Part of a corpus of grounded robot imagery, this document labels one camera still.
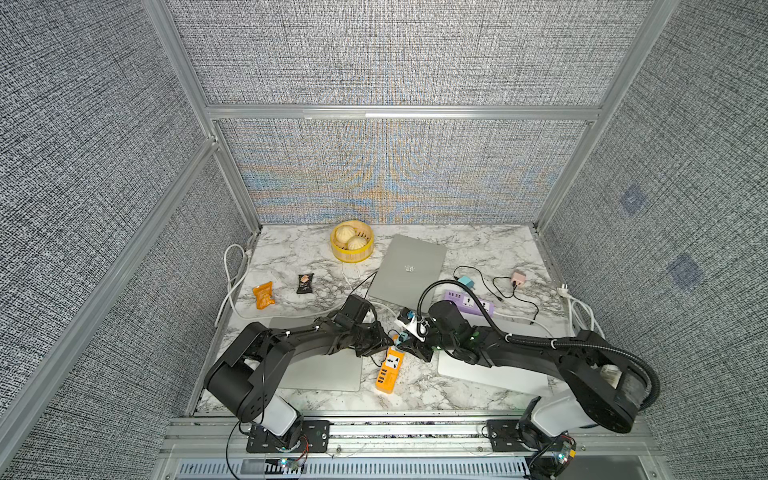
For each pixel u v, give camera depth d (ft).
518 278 3.38
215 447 2.42
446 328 2.22
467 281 3.31
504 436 2.41
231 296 3.22
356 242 3.49
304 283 3.30
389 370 2.68
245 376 1.45
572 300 3.19
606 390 1.43
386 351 2.78
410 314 2.40
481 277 3.41
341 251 3.52
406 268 3.49
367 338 2.55
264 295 3.24
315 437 2.41
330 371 2.79
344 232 3.60
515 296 3.27
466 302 3.11
